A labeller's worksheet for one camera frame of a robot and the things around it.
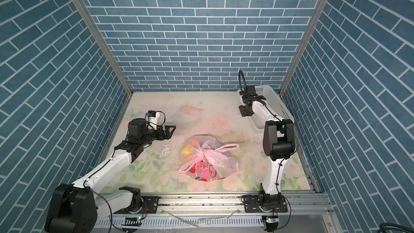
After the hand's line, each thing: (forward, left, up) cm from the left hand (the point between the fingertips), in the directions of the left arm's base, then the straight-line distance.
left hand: (172, 127), depth 84 cm
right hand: (+16, -43, -6) cm, 47 cm away
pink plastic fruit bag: (-14, -17, -7) cm, 23 cm away
